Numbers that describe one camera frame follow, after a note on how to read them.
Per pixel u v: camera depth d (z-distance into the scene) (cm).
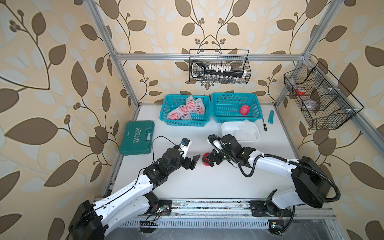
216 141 75
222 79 87
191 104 108
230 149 68
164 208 73
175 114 105
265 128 105
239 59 91
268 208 66
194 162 70
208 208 75
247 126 97
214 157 74
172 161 60
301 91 81
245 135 101
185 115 108
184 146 67
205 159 78
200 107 108
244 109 109
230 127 105
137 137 96
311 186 43
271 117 113
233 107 119
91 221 40
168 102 116
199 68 83
